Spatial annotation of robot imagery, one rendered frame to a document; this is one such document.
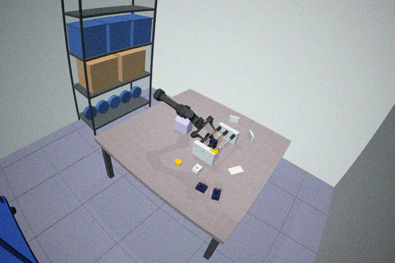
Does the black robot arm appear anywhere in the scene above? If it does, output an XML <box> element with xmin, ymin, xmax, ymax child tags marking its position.
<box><xmin>153</xmin><ymin>88</ymin><xmax>204</xmax><ymax>129</ymax></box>

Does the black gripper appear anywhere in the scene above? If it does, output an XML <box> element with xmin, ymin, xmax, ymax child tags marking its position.
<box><xmin>190</xmin><ymin>116</ymin><xmax>216</xmax><ymax>141</ymax></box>

